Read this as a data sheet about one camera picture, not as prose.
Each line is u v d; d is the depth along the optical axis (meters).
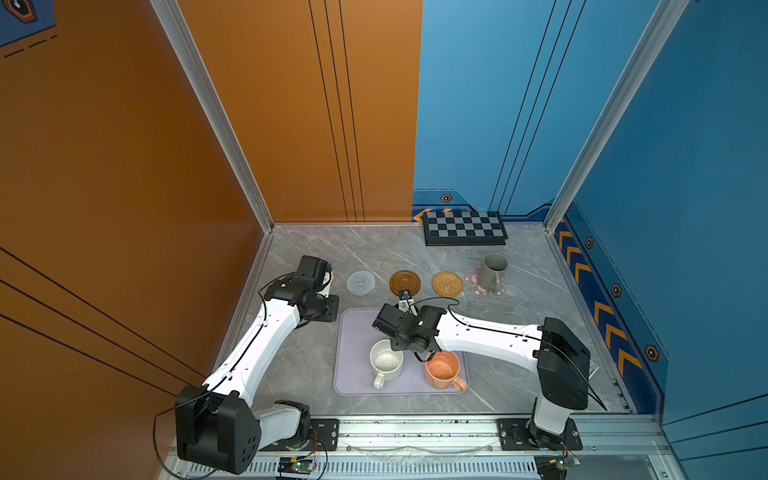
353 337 0.89
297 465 0.71
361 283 1.02
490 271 0.93
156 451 0.43
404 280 1.03
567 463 0.69
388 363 0.84
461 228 1.16
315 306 0.72
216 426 0.38
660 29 0.71
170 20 0.70
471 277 1.05
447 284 1.02
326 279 0.68
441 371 0.83
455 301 0.71
